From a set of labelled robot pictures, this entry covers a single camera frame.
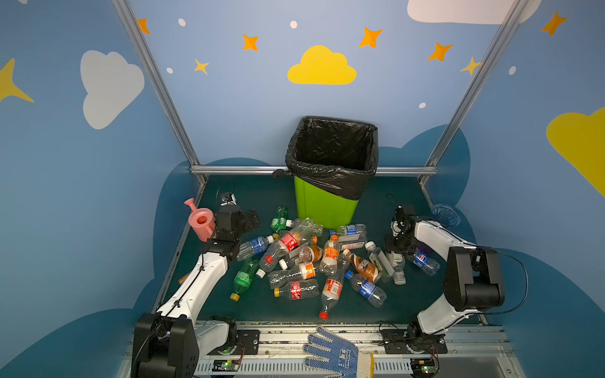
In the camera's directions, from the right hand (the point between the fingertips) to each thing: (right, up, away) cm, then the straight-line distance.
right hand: (396, 247), depth 93 cm
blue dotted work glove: (-25, -30, -21) cm, 44 cm away
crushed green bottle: (-48, +9, +8) cm, 50 cm away
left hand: (-58, +15, -9) cm, 61 cm away
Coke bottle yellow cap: (-39, -12, -13) cm, 43 cm away
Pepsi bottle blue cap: (-11, -15, -9) cm, 21 cm away
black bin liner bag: (-22, +38, +6) cm, 45 cm away
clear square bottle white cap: (-7, -6, 0) cm, 9 cm away
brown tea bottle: (-34, 0, -13) cm, 37 cm away
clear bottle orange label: (-38, -7, -9) cm, 39 cm away
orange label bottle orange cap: (-28, -6, -4) cm, 28 cm away
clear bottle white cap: (-32, +6, +3) cm, 33 cm away
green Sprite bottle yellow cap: (-58, -8, -11) cm, 60 cm away
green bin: (-30, +17, -5) cm, 35 cm away
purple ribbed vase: (+14, +14, -10) cm, 22 cm away
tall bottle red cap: (-27, -11, -13) cm, 32 cm away
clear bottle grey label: (-18, +2, +2) cm, 19 cm away
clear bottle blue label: (-17, +7, +5) cm, 19 cm away
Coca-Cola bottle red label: (-42, +4, -6) cm, 42 cm away
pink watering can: (-77, +11, -2) cm, 78 cm away
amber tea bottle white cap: (-13, -7, -8) cm, 17 cm away
